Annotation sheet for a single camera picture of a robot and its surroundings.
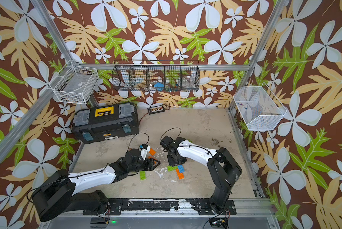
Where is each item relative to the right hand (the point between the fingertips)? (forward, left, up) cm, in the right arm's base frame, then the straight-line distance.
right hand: (174, 163), depth 87 cm
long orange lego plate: (-7, -4, -2) cm, 8 cm away
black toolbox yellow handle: (+21, +46, +14) cm, 52 cm away
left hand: (-1, +9, +5) cm, 10 cm away
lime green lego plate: (-7, +19, -2) cm, 20 cm away
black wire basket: (+51, +12, +29) cm, 60 cm away
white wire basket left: (+37, +61, +32) cm, 78 cm away
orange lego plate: (+3, +15, +2) cm, 16 cm away
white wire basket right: (+23, -50, +25) cm, 60 cm away
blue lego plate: (-3, -4, -1) cm, 5 cm away
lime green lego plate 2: (-3, +2, -1) cm, 4 cm away
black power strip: (+48, +15, -1) cm, 50 cm away
